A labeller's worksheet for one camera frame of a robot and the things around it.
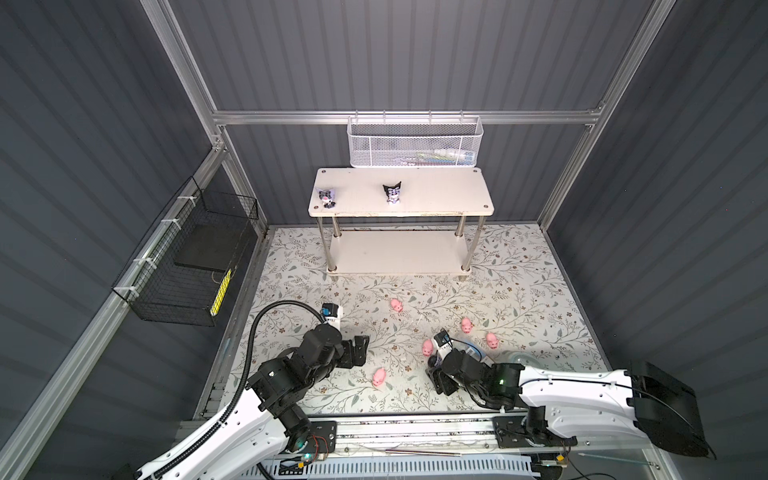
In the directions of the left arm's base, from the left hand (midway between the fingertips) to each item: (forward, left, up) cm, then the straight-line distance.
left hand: (355, 339), depth 75 cm
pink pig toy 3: (+2, -20, -13) cm, 24 cm away
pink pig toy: (+8, -33, -13) cm, 36 cm away
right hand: (-5, -22, -12) cm, 25 cm away
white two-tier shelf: (+60, -16, -17) cm, 64 cm away
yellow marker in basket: (+8, +31, +12) cm, 34 cm away
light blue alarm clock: (-3, -48, -13) cm, 50 cm away
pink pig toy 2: (+3, -40, -13) cm, 42 cm away
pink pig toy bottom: (-5, -6, -14) cm, 16 cm away
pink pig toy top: (+17, -12, -13) cm, 24 cm away
